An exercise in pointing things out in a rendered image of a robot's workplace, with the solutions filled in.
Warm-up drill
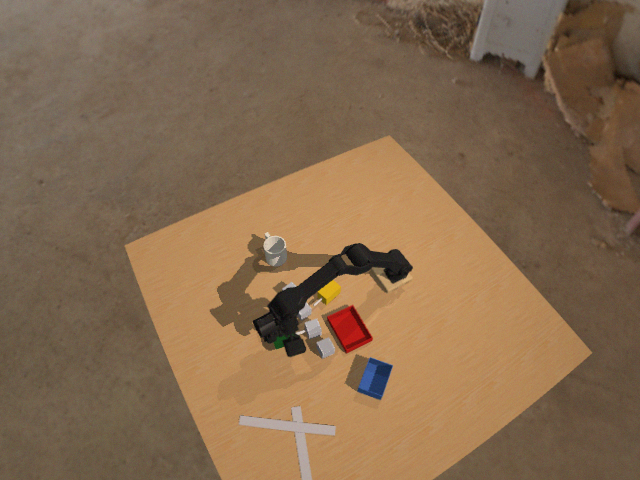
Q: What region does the grey flat bar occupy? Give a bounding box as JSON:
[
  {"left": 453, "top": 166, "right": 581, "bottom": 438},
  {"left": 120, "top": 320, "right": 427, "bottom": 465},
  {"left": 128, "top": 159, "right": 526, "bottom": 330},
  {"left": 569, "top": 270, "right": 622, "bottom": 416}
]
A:
[
  {"left": 239, "top": 416, "right": 336, "bottom": 435},
  {"left": 291, "top": 406, "right": 312, "bottom": 480}
]

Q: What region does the blue open-top tray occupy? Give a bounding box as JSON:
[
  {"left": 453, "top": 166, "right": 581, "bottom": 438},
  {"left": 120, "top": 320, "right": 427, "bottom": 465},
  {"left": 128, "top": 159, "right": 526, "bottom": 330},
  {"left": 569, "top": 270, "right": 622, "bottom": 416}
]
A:
[{"left": 358, "top": 357, "right": 393, "bottom": 400}]

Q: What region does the red tray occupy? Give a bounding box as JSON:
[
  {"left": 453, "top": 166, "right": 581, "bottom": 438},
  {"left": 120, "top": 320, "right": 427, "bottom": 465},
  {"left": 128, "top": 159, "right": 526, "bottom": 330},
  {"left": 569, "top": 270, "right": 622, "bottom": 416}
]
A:
[{"left": 327, "top": 305, "right": 373, "bottom": 353}]

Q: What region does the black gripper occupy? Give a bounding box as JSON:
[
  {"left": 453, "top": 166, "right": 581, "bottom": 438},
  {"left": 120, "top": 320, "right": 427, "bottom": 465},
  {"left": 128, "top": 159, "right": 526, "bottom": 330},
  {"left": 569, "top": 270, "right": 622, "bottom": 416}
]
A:
[{"left": 281, "top": 318, "right": 306, "bottom": 358}]

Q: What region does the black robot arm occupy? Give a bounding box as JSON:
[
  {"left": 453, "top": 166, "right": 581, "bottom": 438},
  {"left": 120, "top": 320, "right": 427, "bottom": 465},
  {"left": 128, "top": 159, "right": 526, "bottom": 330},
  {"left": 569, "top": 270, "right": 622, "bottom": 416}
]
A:
[{"left": 253, "top": 243, "right": 413, "bottom": 344}]

